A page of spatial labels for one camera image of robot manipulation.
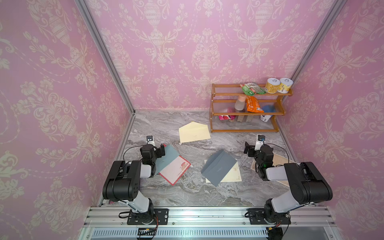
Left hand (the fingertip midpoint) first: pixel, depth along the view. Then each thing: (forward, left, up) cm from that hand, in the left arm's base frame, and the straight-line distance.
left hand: (155, 145), depth 96 cm
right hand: (+1, -63, +4) cm, 63 cm away
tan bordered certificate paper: (-7, -78, -4) cm, 79 cm away
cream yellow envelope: (+15, -25, -5) cm, 29 cm away
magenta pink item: (+23, -47, +3) cm, 52 cm away
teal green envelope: (-9, -5, -5) cm, 11 cm away
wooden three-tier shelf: (+22, -59, +13) cm, 64 cm away
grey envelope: (-11, -40, -5) cm, 42 cm away
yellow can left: (+23, -71, +31) cm, 80 cm away
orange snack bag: (+23, -64, +15) cm, 69 cm away
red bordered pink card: (-14, -13, -9) cm, 21 cm away
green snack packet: (+22, -59, +29) cm, 69 cm away
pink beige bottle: (+24, -55, +15) cm, 62 cm away
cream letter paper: (-18, -48, -4) cm, 52 cm away
